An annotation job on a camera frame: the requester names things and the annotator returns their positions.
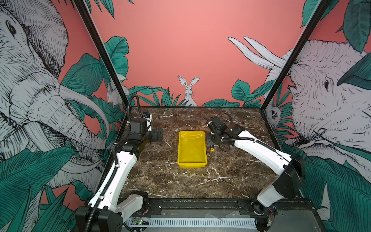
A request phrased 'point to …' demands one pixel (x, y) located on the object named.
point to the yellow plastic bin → (192, 149)
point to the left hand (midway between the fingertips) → (153, 127)
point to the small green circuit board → (137, 221)
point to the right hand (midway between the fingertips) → (207, 138)
